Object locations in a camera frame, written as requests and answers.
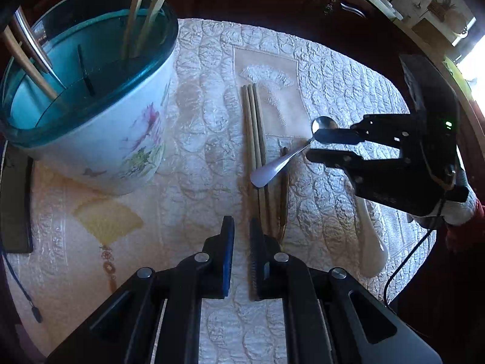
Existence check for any metal spoon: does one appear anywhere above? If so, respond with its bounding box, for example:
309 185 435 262
250 116 338 188

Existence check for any white ceramic spoon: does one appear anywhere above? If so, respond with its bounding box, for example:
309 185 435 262
346 183 389 278

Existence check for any wooden chopstick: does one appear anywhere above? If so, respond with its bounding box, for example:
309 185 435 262
247 85 270 233
253 83 274 237
241 86 259 216
121 0 142 59
133 0 165 57

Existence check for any grey kitchen countertop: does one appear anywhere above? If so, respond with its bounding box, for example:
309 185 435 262
368 0 484 113

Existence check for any right hand white glove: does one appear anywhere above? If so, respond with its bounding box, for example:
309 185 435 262
407 165 478 228

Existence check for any white embroidered table cloth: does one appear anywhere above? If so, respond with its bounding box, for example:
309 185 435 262
8 19 409 363

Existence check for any wooden cutting board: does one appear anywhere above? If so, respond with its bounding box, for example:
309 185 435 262
412 12 455 45

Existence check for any black smartphone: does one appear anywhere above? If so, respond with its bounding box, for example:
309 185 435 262
1 145 33 254

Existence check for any floral teal utensil holder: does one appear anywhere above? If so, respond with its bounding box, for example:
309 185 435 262
1 0 178 196

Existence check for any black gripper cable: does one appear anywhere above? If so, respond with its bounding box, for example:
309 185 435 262
382 192 452 306

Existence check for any blue phone lanyard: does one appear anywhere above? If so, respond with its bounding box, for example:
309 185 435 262
0 246 44 325

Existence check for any wall utensil basket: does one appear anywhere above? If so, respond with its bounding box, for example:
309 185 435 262
427 0 456 22

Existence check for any wooden handled utensil in holder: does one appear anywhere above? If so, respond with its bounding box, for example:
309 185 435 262
1 26 58 100

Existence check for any metal handled utensil in holder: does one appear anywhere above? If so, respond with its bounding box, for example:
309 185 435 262
13 7 67 89

